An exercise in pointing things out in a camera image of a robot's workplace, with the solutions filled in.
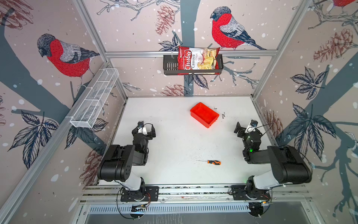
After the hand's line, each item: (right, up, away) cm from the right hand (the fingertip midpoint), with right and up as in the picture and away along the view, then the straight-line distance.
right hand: (244, 125), depth 89 cm
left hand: (-66, 0, 0) cm, 66 cm away
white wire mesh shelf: (-91, +10, -17) cm, 93 cm away
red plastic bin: (-24, +6, +15) cm, 29 cm away
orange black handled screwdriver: (-23, -22, -6) cm, 32 cm away
